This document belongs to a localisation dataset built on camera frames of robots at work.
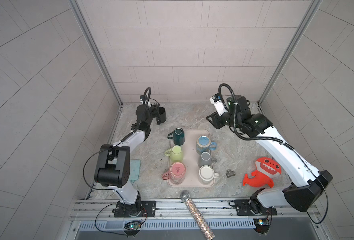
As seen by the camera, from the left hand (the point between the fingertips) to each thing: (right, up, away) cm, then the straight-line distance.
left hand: (158, 100), depth 89 cm
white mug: (+27, -39, -13) cm, 49 cm away
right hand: (+28, -9, -17) cm, 34 cm away
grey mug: (+27, -32, -11) cm, 43 cm away
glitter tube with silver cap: (+16, -48, -18) cm, 54 cm away
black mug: (+1, -8, +13) cm, 15 cm away
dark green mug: (+12, -22, 0) cm, 25 cm away
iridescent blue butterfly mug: (+27, -25, -6) cm, 38 cm away
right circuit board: (+51, -60, -21) cm, 81 cm away
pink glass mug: (+12, -37, -18) cm, 43 cm away
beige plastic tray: (+19, -34, 0) cm, 39 cm away
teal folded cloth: (-12, -40, -5) cm, 42 cm away
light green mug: (+11, -30, -9) cm, 33 cm away
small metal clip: (+41, -41, -8) cm, 58 cm away
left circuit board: (-6, -57, -25) cm, 62 cm away
